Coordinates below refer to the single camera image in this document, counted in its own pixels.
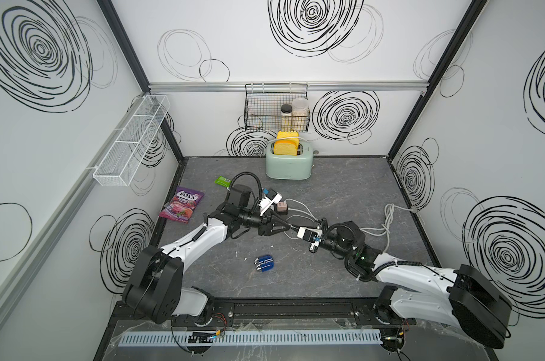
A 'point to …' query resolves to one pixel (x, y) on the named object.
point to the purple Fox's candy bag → (181, 205)
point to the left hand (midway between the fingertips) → (285, 227)
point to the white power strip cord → (388, 211)
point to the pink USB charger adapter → (281, 207)
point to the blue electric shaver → (264, 262)
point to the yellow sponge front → (285, 147)
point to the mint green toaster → (297, 167)
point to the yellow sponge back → (283, 134)
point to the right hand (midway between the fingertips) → (295, 224)
